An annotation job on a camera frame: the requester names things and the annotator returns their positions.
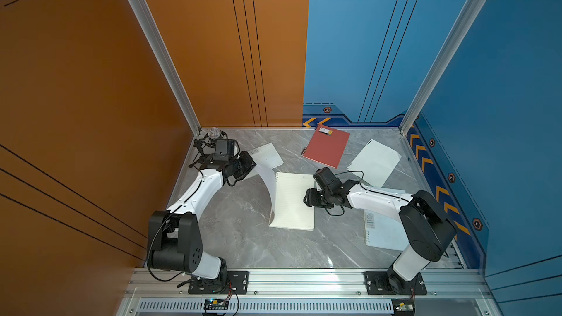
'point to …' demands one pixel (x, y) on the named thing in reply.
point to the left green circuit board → (213, 303)
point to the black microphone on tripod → (206, 145)
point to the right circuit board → (404, 306)
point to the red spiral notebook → (326, 145)
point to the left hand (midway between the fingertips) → (257, 159)
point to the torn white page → (374, 164)
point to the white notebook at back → (266, 155)
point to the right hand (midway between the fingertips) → (307, 201)
